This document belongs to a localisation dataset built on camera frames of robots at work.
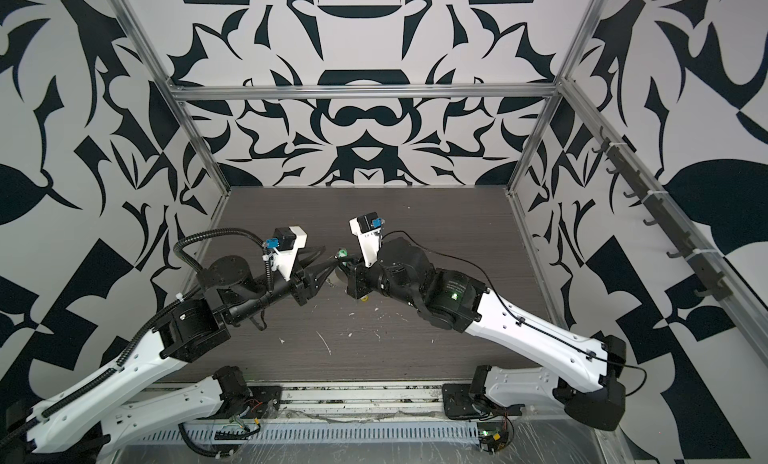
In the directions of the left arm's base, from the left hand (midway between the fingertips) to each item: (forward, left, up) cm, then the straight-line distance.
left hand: (329, 249), depth 59 cm
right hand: (-2, -1, -2) cm, 3 cm away
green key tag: (0, -3, -1) cm, 3 cm away
